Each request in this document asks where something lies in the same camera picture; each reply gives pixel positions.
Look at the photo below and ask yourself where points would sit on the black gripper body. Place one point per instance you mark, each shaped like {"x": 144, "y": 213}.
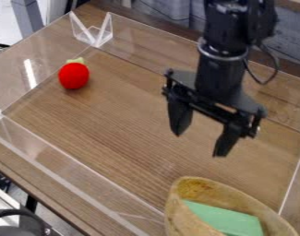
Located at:
{"x": 213, "y": 89}

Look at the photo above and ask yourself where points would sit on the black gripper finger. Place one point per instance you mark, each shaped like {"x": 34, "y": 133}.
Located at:
{"x": 180, "y": 113}
{"x": 227, "y": 140}

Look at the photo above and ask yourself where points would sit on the brown wooden bowl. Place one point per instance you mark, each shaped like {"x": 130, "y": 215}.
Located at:
{"x": 216, "y": 194}

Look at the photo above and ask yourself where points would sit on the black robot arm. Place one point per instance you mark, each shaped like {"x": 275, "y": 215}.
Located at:
{"x": 239, "y": 24}

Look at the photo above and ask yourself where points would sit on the red plush strawberry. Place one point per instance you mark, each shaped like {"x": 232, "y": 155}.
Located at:
{"x": 73, "y": 74}

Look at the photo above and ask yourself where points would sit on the green rectangular block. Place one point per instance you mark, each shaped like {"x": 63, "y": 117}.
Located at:
{"x": 231, "y": 222}

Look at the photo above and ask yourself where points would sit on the black device bottom left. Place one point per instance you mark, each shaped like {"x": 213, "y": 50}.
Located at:
{"x": 19, "y": 222}

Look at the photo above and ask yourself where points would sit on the clear acrylic corner bracket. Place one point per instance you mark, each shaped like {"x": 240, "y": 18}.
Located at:
{"x": 93, "y": 35}

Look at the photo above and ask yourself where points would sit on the grey post top left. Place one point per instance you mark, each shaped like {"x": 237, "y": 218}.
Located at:
{"x": 26, "y": 11}

